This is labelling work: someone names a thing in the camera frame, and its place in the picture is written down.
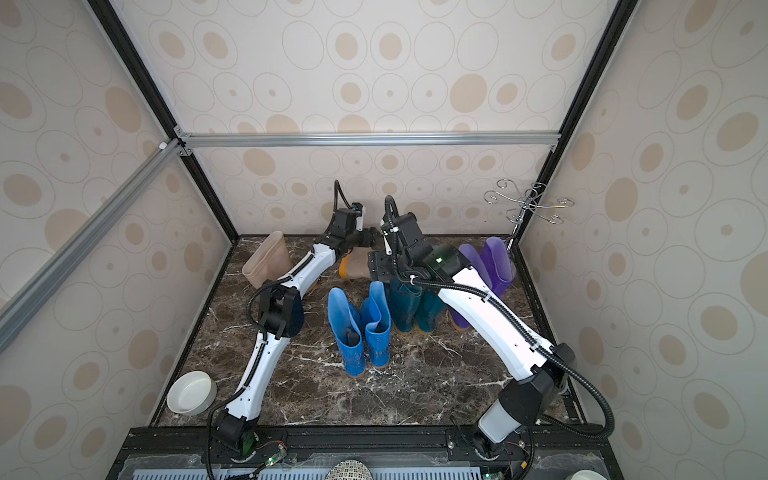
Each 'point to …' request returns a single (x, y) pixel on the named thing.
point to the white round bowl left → (191, 393)
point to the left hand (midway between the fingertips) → (378, 227)
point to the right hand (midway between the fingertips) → (392, 258)
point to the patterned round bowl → (349, 469)
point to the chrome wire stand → (526, 202)
